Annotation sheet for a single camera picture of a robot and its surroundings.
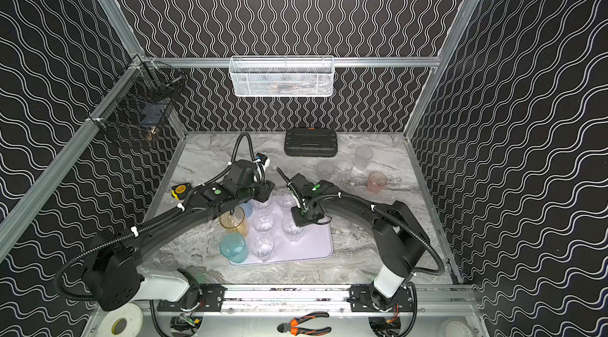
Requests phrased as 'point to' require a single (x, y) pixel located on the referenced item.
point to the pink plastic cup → (376, 181)
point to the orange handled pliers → (292, 327)
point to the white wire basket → (282, 76)
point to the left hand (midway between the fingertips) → (268, 179)
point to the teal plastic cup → (233, 247)
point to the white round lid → (457, 329)
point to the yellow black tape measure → (180, 191)
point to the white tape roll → (124, 321)
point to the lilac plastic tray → (273, 236)
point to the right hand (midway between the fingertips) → (300, 220)
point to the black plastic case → (311, 142)
